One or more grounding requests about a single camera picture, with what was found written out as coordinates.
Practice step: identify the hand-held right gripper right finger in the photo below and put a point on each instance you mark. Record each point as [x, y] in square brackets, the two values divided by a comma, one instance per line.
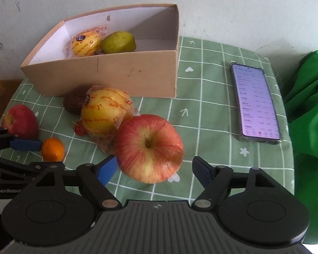
[202, 169]

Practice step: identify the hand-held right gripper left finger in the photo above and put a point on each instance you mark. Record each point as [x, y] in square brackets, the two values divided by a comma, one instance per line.
[106, 169]

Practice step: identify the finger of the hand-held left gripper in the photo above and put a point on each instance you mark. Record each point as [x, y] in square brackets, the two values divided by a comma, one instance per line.
[16, 168]
[26, 145]

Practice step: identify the dark red apple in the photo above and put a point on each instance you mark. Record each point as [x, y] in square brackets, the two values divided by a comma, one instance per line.
[21, 121]

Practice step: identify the small orange mandarin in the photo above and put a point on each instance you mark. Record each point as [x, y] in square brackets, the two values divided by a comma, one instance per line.
[53, 149]

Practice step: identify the striped red yellow apple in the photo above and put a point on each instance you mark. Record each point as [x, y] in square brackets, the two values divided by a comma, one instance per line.
[148, 148]

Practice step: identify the red cherry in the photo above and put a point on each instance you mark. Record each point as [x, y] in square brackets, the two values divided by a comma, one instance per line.
[79, 129]

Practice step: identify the plastic-wrapped yellow citrus fruit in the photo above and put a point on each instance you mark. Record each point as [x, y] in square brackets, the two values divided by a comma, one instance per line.
[86, 43]
[106, 111]

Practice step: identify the brown cardboard box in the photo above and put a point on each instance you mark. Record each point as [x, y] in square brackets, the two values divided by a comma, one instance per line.
[108, 76]

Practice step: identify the green pear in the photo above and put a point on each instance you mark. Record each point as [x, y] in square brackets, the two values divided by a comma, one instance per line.
[119, 42]

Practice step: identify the green checkered tablecloth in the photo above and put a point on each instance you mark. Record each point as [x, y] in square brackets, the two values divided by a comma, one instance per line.
[209, 105]

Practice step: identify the smartphone with lit screen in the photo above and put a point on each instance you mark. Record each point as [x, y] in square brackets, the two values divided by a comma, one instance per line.
[255, 100]

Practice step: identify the bright green cloth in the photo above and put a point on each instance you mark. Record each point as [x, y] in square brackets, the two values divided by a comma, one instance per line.
[311, 137]

